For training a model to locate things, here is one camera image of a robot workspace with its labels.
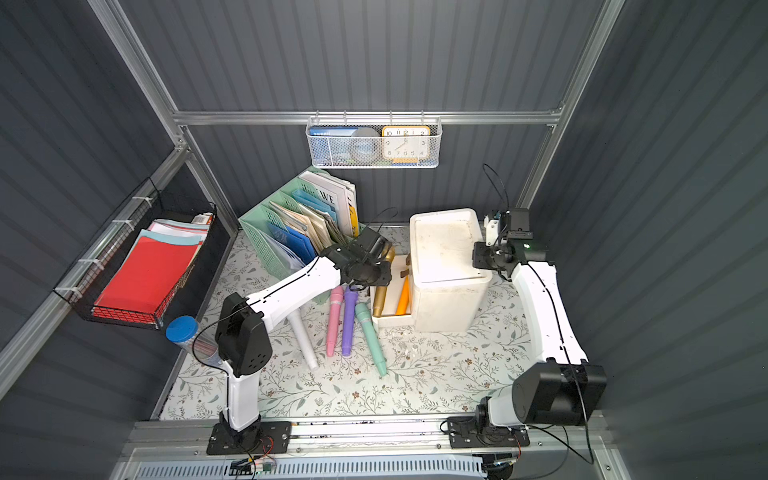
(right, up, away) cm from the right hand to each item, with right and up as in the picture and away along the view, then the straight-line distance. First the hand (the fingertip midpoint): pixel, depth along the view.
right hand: (489, 256), depth 80 cm
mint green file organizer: (-51, +12, +11) cm, 53 cm away
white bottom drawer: (-28, -18, +8) cm, 34 cm away
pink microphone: (-45, -15, +16) cm, 49 cm away
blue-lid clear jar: (-76, -18, -9) cm, 79 cm away
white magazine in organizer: (-43, +20, +16) cm, 50 cm away
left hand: (-28, -6, +7) cm, 30 cm away
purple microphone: (-40, -16, +14) cm, 45 cm away
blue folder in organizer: (-55, +4, +9) cm, 56 cm away
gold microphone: (-30, -10, +4) cm, 32 cm away
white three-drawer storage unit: (-13, -8, -6) cm, 16 cm away
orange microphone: (-23, -14, +15) cm, 30 cm away
